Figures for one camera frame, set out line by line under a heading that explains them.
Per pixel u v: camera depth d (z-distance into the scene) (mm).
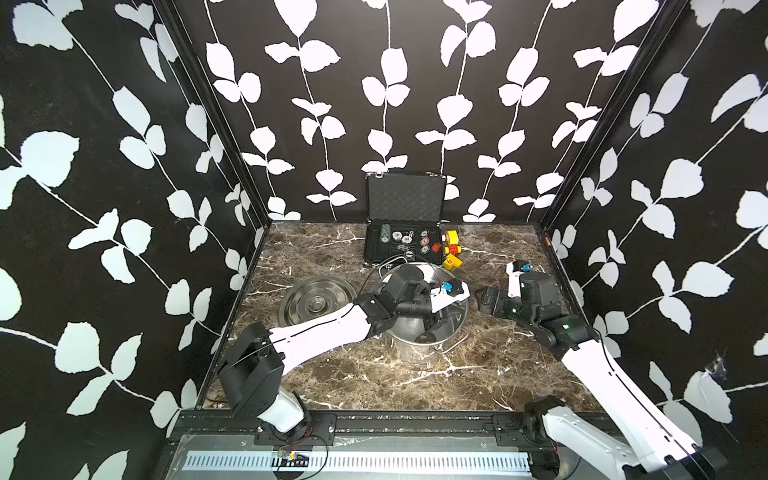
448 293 611
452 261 1068
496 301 687
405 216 1143
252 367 422
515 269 699
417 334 864
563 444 592
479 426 763
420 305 649
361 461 701
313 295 933
